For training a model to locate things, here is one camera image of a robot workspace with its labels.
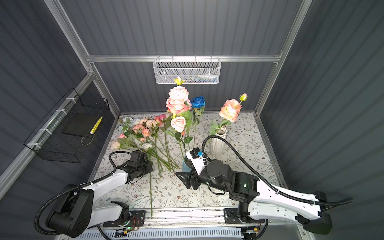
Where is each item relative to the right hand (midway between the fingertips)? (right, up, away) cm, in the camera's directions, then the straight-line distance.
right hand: (182, 171), depth 60 cm
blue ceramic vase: (+1, 0, +3) cm, 3 cm away
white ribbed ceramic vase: (+18, +7, +23) cm, 30 cm away
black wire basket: (-59, +23, +17) cm, 66 cm away
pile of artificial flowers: (-27, +12, +45) cm, 54 cm away
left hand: (-22, -6, +31) cm, 39 cm away
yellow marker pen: (-46, +19, +16) cm, 52 cm away
